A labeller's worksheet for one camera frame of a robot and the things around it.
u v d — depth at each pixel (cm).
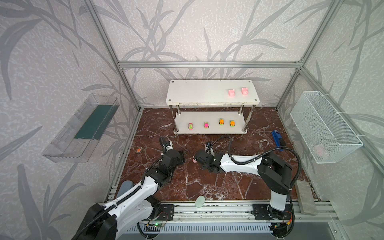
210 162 66
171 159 62
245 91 79
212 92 81
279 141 96
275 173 47
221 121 102
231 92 79
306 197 76
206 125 100
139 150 96
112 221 40
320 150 73
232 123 101
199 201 75
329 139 62
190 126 99
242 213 75
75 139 64
